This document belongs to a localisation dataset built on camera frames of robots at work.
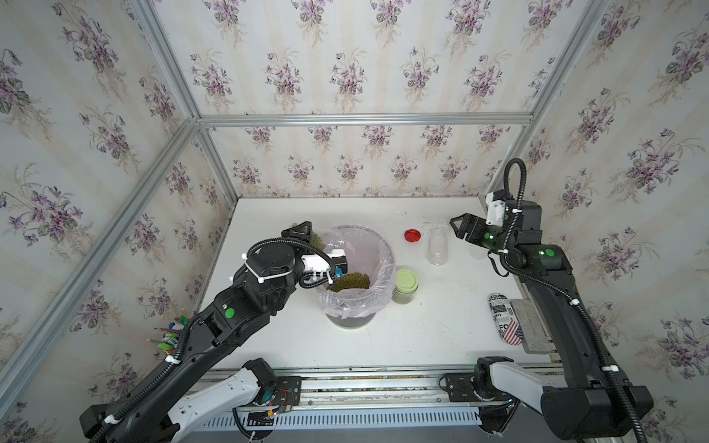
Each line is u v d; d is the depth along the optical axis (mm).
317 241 628
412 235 1071
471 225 653
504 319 839
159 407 378
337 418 733
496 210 646
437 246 1010
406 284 838
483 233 634
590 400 364
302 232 556
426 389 748
